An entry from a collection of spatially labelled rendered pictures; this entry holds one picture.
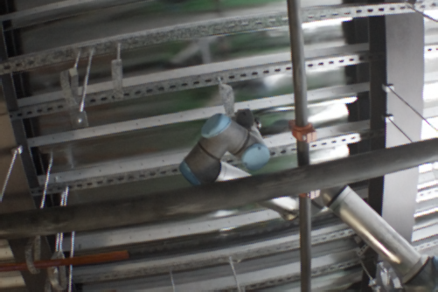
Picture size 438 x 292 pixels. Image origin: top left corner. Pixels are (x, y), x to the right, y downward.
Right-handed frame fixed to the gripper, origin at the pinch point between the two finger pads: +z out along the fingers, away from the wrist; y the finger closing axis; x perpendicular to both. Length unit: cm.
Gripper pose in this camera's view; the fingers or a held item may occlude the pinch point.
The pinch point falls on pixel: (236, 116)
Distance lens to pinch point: 206.9
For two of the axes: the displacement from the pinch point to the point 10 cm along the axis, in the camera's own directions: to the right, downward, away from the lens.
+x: -0.4, -9.1, -4.1
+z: -1.8, -4.0, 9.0
